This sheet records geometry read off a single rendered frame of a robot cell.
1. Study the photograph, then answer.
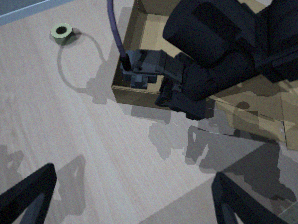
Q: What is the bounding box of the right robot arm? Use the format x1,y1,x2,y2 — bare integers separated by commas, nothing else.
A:
120,0,298,89

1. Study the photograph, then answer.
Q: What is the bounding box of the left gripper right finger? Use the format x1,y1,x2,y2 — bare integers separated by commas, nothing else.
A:
211,172,288,224

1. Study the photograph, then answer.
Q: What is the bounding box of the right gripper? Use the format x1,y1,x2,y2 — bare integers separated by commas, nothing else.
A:
133,49,225,121

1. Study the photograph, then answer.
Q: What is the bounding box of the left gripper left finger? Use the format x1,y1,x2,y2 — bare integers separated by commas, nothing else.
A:
0,163,57,224

